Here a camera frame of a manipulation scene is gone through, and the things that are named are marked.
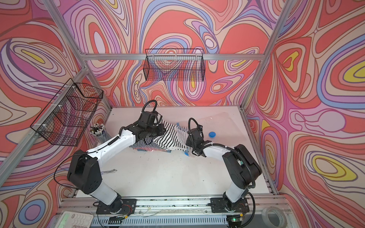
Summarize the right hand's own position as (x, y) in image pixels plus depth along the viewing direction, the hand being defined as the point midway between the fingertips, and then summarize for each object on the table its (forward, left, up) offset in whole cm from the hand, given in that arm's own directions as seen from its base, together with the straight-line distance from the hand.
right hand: (191, 142), depth 95 cm
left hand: (+1, +14, +13) cm, 19 cm away
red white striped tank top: (-4, +27, 0) cm, 27 cm away
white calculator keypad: (-41, +62, +1) cm, 74 cm away
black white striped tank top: (+1, +11, +7) cm, 13 cm away
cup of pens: (+2, +56, +15) cm, 58 cm away
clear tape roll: (-43, -34, -3) cm, 55 cm away
